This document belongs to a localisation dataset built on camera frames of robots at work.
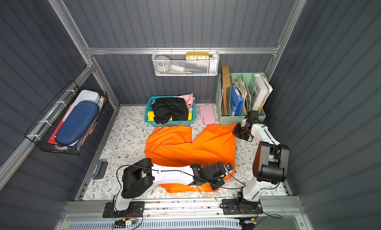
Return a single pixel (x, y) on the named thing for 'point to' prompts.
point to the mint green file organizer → (245, 83)
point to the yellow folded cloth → (151, 115)
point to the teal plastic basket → (169, 123)
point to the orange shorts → (172, 146)
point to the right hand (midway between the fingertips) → (238, 132)
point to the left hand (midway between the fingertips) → (224, 183)
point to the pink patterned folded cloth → (189, 98)
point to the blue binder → (236, 101)
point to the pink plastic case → (207, 114)
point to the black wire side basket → (43, 132)
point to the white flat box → (84, 95)
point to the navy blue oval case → (76, 122)
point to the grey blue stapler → (100, 169)
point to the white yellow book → (262, 89)
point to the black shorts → (164, 108)
